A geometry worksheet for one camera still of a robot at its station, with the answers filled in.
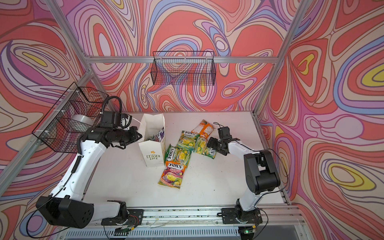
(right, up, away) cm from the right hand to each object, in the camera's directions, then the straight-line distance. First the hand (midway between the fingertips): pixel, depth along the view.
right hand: (214, 149), depth 96 cm
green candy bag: (-25, -3, -3) cm, 26 cm away
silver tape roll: (-69, +19, -22) cm, 75 cm away
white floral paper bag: (-34, +8, -24) cm, 42 cm away
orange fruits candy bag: (-25, -13, -12) cm, 31 cm away
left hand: (-39, +11, -20) cm, 45 cm away
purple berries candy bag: (-32, +10, -14) cm, 36 cm away
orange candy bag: (-6, +13, +9) cm, 17 cm away
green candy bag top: (-17, +5, +3) cm, 18 cm away
